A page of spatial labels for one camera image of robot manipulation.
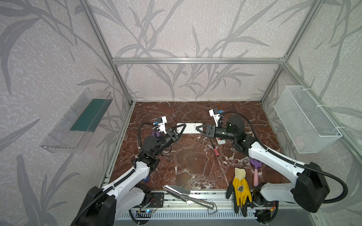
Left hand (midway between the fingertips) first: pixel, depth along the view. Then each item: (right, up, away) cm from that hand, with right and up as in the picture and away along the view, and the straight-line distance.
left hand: (188, 124), depth 68 cm
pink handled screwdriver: (+17, -18, +24) cm, 35 cm away
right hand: (+5, 0, +3) cm, 6 cm away
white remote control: (+1, -2, +2) cm, 3 cm away
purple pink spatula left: (-15, -5, 0) cm, 16 cm away
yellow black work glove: (+27, -35, +6) cm, 45 cm away
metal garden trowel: (-4, -38, +8) cm, 39 cm away
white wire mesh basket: (+55, -1, -6) cm, 55 cm away
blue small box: (-24, -32, +11) cm, 42 cm away
